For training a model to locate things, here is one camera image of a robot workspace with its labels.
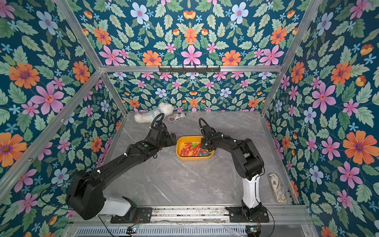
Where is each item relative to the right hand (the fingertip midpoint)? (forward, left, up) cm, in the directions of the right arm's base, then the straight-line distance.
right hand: (205, 144), depth 100 cm
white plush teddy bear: (+26, +29, +9) cm, 40 cm away
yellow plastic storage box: (-3, +11, 0) cm, 12 cm away
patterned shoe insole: (-29, -40, +1) cm, 49 cm away
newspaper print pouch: (+24, +23, +3) cm, 34 cm away
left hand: (-4, +20, +15) cm, 26 cm away
